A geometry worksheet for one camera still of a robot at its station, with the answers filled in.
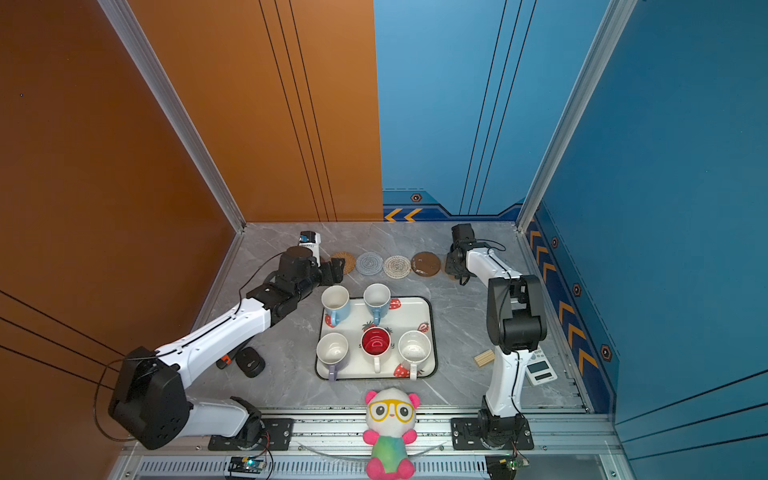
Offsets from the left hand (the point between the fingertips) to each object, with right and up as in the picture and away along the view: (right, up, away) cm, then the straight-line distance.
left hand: (334, 258), depth 84 cm
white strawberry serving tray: (+21, -18, +11) cm, 30 cm away
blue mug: (-1, -13, +8) cm, 16 cm away
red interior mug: (+12, -25, +3) cm, 27 cm away
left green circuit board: (-18, -49, -13) cm, 54 cm away
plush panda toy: (+16, -37, -14) cm, 42 cm away
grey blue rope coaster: (+8, -3, +24) cm, 26 cm away
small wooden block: (+43, -29, +1) cm, 51 cm away
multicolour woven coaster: (+18, -4, +22) cm, 29 cm away
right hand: (+38, -4, +17) cm, 42 cm away
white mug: (+23, -26, +3) cm, 35 cm away
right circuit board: (+43, -50, -13) cm, 67 cm away
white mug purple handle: (-1, -26, +1) cm, 26 cm away
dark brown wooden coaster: (+28, -3, +23) cm, 36 cm away
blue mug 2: (+12, -13, +8) cm, 19 cm away
